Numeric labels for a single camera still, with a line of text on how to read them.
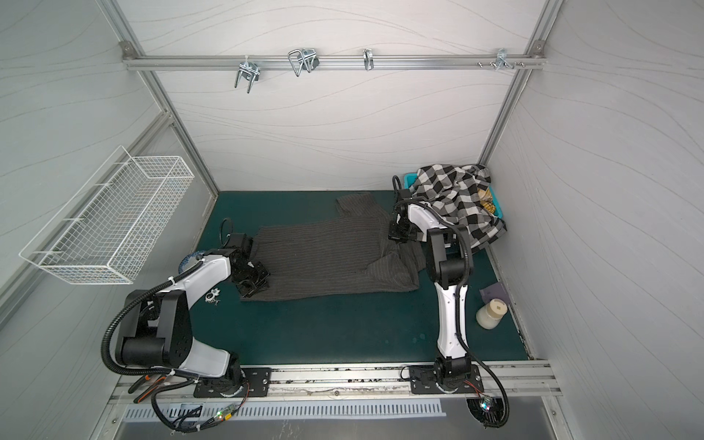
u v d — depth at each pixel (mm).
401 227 903
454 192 1041
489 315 784
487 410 720
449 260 594
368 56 718
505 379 759
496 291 857
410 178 1124
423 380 735
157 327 438
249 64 776
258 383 735
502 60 764
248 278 759
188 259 932
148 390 704
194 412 717
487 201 1039
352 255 1007
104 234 674
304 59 764
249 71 798
